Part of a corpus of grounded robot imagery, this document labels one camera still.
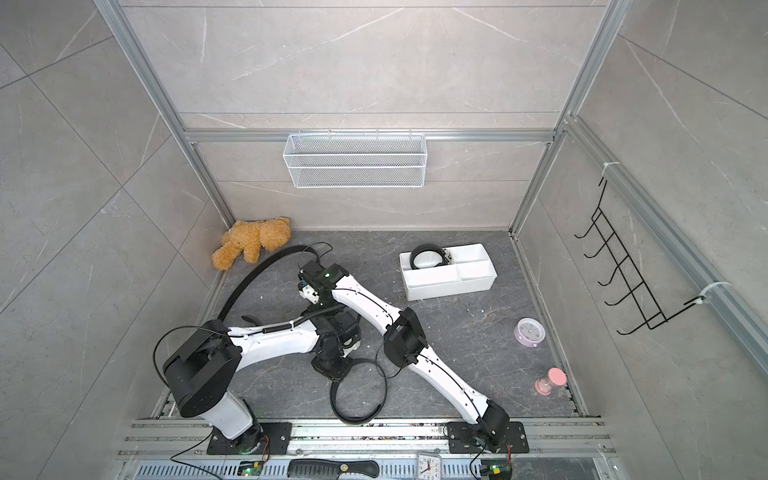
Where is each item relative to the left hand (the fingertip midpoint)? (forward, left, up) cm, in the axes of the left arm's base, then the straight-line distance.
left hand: (347, 375), depth 84 cm
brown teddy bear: (+48, +38, +8) cm, 62 cm away
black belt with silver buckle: (+37, -33, +7) cm, 51 cm away
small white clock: (-22, -21, +2) cm, 30 cm away
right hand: (+18, +8, 0) cm, 20 cm away
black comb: (-22, +3, 0) cm, 22 cm away
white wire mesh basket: (+62, -2, +29) cm, 69 cm away
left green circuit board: (-21, +23, -1) cm, 31 cm away
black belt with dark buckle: (+32, +40, +1) cm, 52 cm away
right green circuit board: (-23, -38, -2) cm, 44 cm away
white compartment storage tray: (+35, -43, +1) cm, 55 cm away
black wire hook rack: (-1, -65, +34) cm, 73 cm away
